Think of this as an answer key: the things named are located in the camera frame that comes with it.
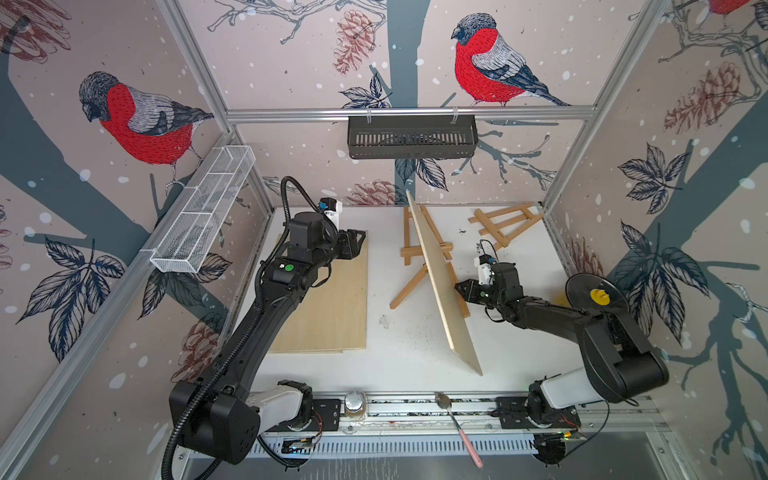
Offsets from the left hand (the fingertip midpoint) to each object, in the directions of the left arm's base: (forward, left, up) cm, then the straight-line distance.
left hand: (362, 227), depth 75 cm
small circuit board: (-44, +15, -31) cm, 55 cm away
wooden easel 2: (-9, -30, -26) cm, 41 cm away
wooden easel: (+16, -48, -27) cm, 58 cm away
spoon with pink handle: (-34, -21, -31) cm, 51 cm away
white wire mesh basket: (-6, +43, +1) cm, 44 cm away
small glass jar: (-37, 0, -18) cm, 42 cm away
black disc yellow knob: (-10, -64, -16) cm, 67 cm away
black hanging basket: (+44, -15, -1) cm, 46 cm away
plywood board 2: (-9, -25, -24) cm, 36 cm away
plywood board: (-11, +11, -29) cm, 33 cm away
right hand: (-2, -29, -25) cm, 38 cm away
